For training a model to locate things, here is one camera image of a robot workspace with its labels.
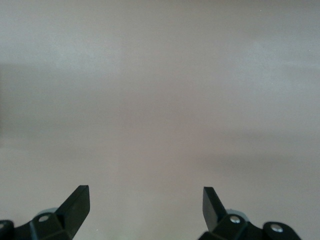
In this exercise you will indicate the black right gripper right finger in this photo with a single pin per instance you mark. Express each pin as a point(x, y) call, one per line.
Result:
point(217, 217)

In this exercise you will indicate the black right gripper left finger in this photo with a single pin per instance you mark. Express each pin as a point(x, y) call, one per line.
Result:
point(67, 215)

